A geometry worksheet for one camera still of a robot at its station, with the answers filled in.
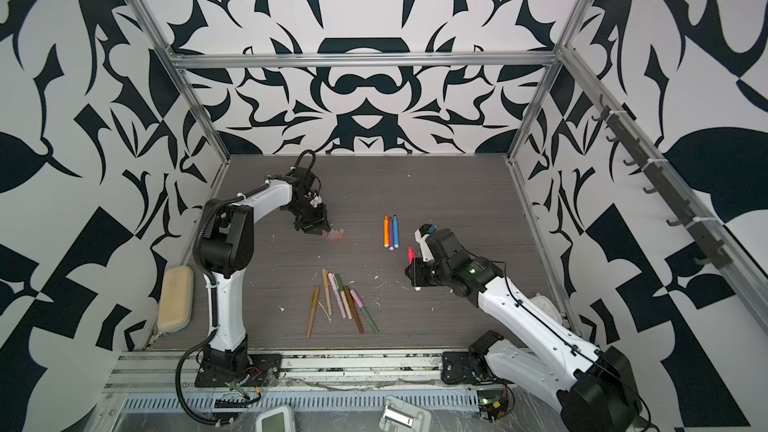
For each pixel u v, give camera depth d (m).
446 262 0.59
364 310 0.83
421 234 0.74
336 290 0.87
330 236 0.97
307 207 0.89
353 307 0.84
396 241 0.96
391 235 0.98
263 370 0.73
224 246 0.57
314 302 0.85
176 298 0.83
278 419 0.65
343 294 0.86
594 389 0.38
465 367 0.74
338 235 0.98
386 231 0.99
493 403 0.71
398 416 0.67
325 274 0.89
